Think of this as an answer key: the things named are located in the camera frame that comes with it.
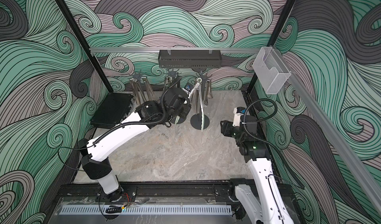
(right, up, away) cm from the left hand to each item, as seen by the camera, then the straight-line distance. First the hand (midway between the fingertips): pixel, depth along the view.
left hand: (186, 99), depth 68 cm
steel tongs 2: (-21, +7, +10) cm, 24 cm away
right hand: (+19, -12, +6) cm, 23 cm away
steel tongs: (-27, +5, +10) cm, 30 cm away
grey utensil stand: (+6, -13, +34) cm, 37 cm away
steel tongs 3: (+12, +5, +9) cm, 15 cm away
